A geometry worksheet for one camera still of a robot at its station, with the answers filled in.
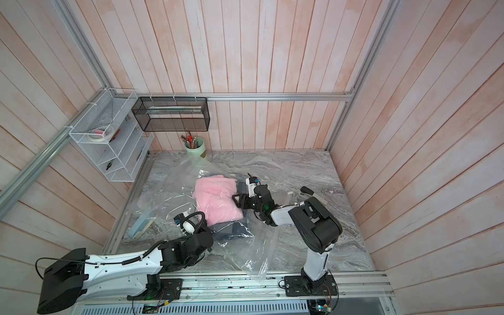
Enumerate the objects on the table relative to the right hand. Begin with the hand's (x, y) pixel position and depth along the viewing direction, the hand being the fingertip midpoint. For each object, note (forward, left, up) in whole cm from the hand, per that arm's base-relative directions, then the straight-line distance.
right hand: (236, 196), depth 93 cm
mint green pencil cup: (+25, +20, +8) cm, 33 cm away
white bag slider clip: (+6, -28, -6) cm, 29 cm away
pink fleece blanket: (-5, +9, +9) cm, 13 cm away
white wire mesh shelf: (+13, +49, +20) cm, 54 cm away
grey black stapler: (+4, -35, -3) cm, 36 cm away
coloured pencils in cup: (+23, +23, +14) cm, 36 cm away
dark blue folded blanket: (-17, -3, +3) cm, 18 cm away
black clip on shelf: (+6, +58, +15) cm, 61 cm away
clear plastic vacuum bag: (-22, -4, +2) cm, 22 cm away
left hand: (-15, +11, +3) cm, 19 cm away
